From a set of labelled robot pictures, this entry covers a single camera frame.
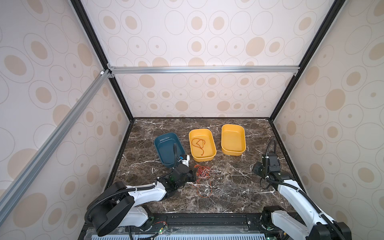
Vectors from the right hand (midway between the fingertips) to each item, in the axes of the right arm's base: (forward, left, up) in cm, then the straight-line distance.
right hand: (258, 166), depth 87 cm
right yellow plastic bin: (+24, +9, -6) cm, 26 cm away
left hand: (-2, +33, +3) cm, 33 cm away
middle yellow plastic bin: (+17, +32, -2) cm, 36 cm away
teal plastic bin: (+21, +59, -6) cm, 63 cm away
